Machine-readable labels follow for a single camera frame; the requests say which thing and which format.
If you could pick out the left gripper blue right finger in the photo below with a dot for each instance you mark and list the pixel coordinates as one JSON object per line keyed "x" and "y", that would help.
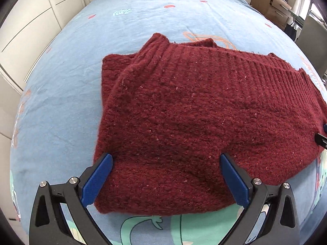
{"x": 269, "y": 213}

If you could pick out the grey black chair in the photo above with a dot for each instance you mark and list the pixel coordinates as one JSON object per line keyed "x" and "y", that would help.
{"x": 312, "y": 42}

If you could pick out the white wardrobe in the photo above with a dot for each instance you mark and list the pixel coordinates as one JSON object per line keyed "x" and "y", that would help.
{"x": 33, "y": 131}

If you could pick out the wooden drawer desk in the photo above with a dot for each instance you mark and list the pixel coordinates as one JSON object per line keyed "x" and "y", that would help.
{"x": 277, "y": 11}

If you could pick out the dark red knitted sweater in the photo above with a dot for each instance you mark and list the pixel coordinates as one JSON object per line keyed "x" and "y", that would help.
{"x": 170, "y": 110}

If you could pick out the blue dinosaur print bedsheet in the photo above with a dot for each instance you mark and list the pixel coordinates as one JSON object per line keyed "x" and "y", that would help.
{"x": 123, "y": 26}

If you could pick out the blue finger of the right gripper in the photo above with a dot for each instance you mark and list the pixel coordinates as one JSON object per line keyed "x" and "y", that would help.
{"x": 320, "y": 140}

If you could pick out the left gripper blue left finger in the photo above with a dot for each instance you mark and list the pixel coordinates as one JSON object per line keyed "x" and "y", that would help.
{"x": 47, "y": 222}

